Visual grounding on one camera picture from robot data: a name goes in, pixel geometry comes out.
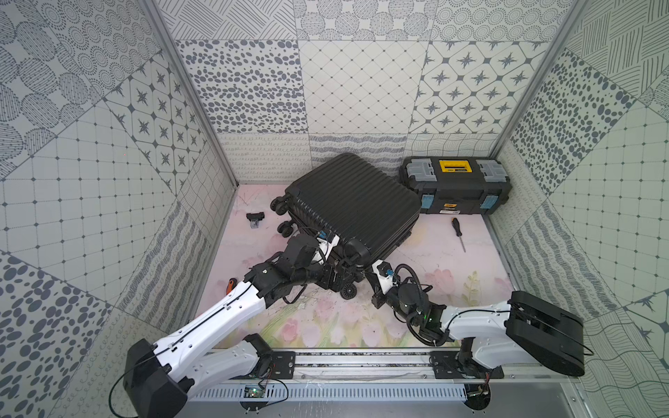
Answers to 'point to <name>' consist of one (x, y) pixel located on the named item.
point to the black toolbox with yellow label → (458, 185)
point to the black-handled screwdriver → (456, 225)
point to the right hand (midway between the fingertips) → (368, 274)
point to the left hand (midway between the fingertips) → (348, 271)
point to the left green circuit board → (253, 391)
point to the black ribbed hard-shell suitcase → (373, 216)
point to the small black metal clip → (255, 218)
